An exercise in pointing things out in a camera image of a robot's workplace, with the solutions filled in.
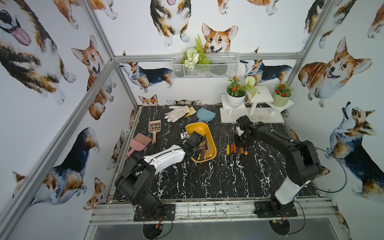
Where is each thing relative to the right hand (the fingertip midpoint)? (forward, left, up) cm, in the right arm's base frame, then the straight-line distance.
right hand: (236, 143), depth 91 cm
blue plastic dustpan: (+30, +19, -8) cm, 37 cm away
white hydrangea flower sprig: (+27, -8, +25) cm, 37 cm away
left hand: (+1, +27, +1) cm, 27 cm away
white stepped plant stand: (+28, -19, +2) cm, 34 cm away
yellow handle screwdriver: (-1, +4, -6) cm, 8 cm away
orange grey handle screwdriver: (0, +2, -5) cm, 6 cm away
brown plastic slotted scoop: (+19, +56, -7) cm, 60 cm away
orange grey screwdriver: (-5, +3, +5) cm, 8 cm away
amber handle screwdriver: (-3, -3, -4) cm, 6 cm away
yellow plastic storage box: (-2, +16, -6) cm, 17 cm away
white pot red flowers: (+21, 0, +22) cm, 30 cm away
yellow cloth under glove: (+33, +29, -6) cm, 44 cm away
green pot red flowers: (+24, -29, +17) cm, 41 cm away
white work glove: (+30, +40, -4) cm, 50 cm away
